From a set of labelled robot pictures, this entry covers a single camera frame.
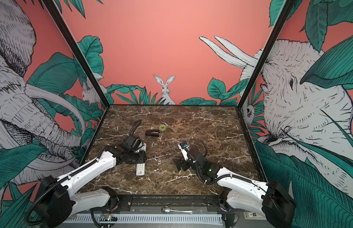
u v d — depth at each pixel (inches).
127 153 24.6
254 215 27.0
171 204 29.5
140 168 31.1
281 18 28.7
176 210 28.3
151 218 27.6
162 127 42.1
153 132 39.9
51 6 27.5
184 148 26.8
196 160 22.9
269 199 16.1
